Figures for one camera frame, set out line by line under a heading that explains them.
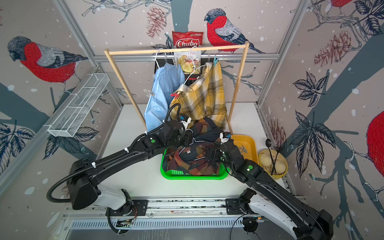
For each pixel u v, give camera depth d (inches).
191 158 32.2
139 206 28.8
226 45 24.6
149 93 24.4
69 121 28.1
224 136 26.3
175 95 26.9
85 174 16.6
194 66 34.0
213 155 25.9
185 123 26.3
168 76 28.6
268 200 19.1
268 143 34.7
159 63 37.2
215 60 30.6
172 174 30.6
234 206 28.9
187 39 33.2
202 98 34.0
